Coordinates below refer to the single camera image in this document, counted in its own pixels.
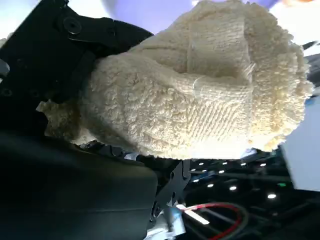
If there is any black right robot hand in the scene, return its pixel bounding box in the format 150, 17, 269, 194
0, 0, 192, 240

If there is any beige towel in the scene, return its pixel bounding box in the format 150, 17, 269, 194
36, 0, 315, 161

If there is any lilac plate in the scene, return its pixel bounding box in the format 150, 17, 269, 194
101, 0, 280, 13

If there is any white box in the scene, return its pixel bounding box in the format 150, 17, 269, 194
278, 136, 320, 192

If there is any red cable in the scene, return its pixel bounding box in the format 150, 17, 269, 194
183, 201, 245, 240

